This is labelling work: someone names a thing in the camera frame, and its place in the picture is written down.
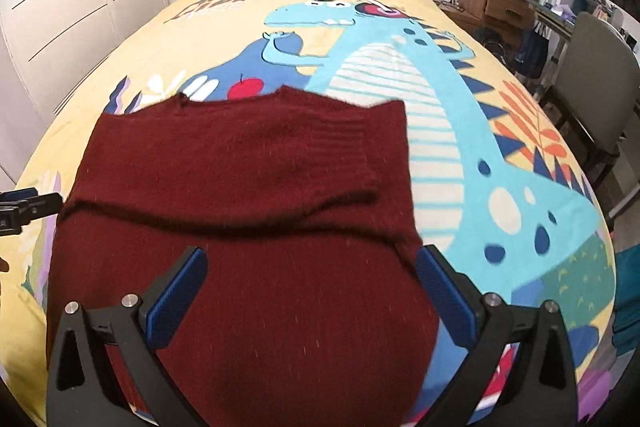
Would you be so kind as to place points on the grey padded chair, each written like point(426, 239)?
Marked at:
point(595, 82)

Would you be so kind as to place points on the white wardrobe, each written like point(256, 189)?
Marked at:
point(75, 7)

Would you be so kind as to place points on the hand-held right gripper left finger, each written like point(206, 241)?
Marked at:
point(180, 302)

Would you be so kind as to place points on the yellow dinosaur printed bedspread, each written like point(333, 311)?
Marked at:
point(525, 187)

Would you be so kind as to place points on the dark red knitted sweater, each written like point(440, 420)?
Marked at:
point(240, 187)

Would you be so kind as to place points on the wooden drawer cabinet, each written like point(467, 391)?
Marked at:
point(495, 2)

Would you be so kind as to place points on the glass top desk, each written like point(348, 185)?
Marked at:
point(555, 14)

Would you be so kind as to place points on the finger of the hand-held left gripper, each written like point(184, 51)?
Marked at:
point(35, 204)

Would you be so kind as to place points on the teal cloth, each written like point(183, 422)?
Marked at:
point(627, 302)

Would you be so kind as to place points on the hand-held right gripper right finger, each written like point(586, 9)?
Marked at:
point(445, 297)

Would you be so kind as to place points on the dark blue bag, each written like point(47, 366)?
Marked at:
point(532, 52)

